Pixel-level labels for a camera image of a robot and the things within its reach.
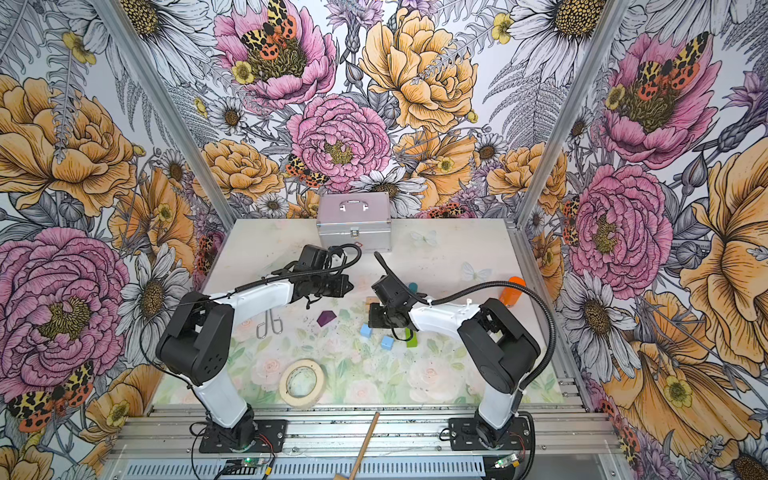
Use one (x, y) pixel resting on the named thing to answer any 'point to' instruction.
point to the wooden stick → (376, 417)
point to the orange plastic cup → (510, 296)
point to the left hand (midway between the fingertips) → (350, 294)
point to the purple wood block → (326, 317)
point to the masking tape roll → (310, 400)
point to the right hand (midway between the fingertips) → (374, 327)
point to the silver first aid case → (360, 218)
